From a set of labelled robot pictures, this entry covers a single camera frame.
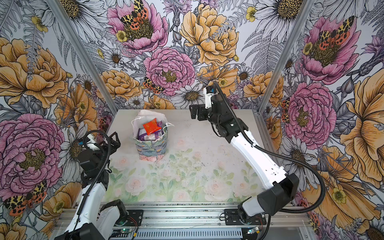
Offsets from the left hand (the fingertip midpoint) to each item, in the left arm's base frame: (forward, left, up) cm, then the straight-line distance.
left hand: (113, 140), depth 79 cm
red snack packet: (+8, -18, 0) cm, 20 cm away
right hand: (+7, -44, +15) cm, 46 cm away
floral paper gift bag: (-2, -18, -7) cm, 20 cm away
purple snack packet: (+4, -14, -2) cm, 15 cm away
